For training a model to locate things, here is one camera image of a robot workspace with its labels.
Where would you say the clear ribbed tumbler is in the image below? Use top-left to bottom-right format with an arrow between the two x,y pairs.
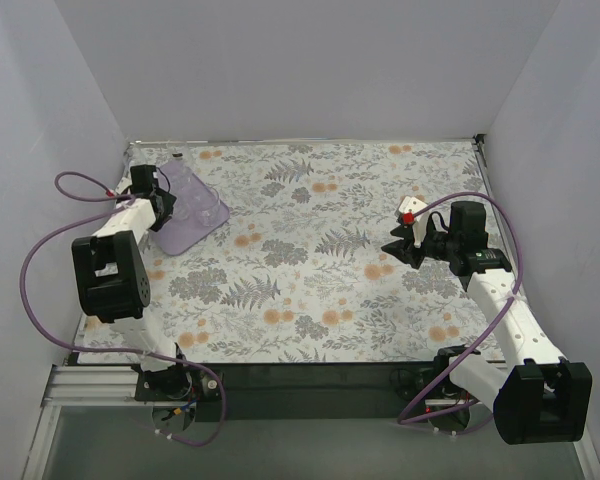
161,158 -> 192,195

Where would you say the labelled champagne flute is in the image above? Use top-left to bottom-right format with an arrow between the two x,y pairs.
166,140 -> 190,171

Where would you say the clear faceted tumbler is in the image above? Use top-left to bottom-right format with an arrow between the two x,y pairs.
194,186 -> 220,226

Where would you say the tall plain flute glass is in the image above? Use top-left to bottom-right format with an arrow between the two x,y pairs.
123,143 -> 153,177

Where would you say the small shot glass front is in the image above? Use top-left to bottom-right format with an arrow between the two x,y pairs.
173,201 -> 192,222

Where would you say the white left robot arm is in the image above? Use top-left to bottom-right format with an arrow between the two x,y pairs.
71,165 -> 181,373

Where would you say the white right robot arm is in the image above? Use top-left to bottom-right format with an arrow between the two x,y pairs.
382,192 -> 593,445

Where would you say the lilac plastic tray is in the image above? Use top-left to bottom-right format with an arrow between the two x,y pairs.
150,170 -> 230,256

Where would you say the floral tablecloth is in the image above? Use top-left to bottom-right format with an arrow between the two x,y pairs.
77,141 -> 540,365

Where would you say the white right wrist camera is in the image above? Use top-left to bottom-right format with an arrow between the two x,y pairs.
397,197 -> 429,248

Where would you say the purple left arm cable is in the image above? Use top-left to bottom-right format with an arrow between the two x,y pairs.
20,171 -> 229,447

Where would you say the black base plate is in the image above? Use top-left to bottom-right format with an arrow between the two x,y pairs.
131,361 -> 442,428

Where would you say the aluminium frame rail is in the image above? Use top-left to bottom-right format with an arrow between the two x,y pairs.
22,363 -> 146,480

